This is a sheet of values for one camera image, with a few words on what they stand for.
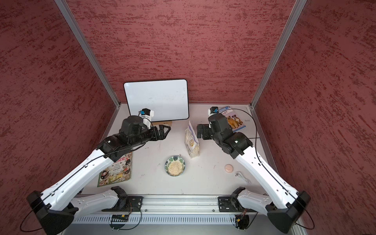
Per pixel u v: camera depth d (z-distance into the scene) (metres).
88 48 0.87
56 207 0.38
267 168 0.42
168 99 0.98
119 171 0.84
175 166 0.84
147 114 0.62
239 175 0.83
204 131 0.62
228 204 0.74
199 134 0.63
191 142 0.82
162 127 0.62
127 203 0.69
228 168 0.87
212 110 0.61
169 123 1.03
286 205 0.37
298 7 0.71
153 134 0.61
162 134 0.62
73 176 0.42
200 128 0.63
